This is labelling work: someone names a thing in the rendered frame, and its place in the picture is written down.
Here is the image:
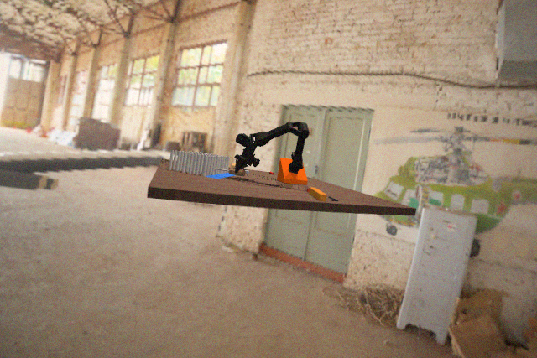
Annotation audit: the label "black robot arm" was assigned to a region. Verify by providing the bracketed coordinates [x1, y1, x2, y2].
[236, 122, 310, 174]

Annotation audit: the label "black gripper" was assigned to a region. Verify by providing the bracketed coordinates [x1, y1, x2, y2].
[234, 148, 253, 173]

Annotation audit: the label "blue tape strip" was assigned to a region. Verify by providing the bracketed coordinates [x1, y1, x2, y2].
[205, 173, 234, 179]

